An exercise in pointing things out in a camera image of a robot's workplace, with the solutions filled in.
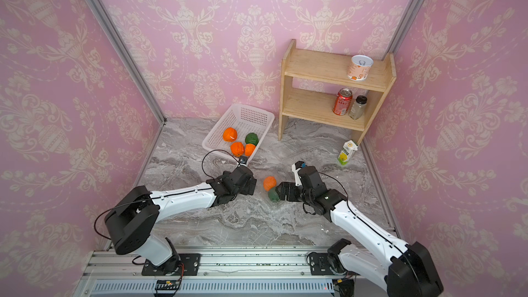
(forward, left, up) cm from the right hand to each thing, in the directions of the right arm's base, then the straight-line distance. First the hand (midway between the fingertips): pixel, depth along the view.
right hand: (284, 189), depth 81 cm
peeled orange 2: (+24, +21, -4) cm, 32 cm away
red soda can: (+30, -27, +19) cm, 44 cm away
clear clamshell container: (+12, +1, -11) cm, 17 cm away
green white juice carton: (+18, -31, +2) cm, 36 cm away
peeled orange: (+34, +25, -4) cm, 42 cm away
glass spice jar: (+27, -33, +17) cm, 46 cm away
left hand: (+7, +16, -5) cm, 18 cm away
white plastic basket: (+48, +18, -6) cm, 52 cm away
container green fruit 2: (0, +5, -5) cm, 7 cm away
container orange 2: (+6, +6, -6) cm, 10 cm away
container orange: (+24, +15, -4) cm, 28 cm away
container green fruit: (+32, +14, -5) cm, 35 cm away
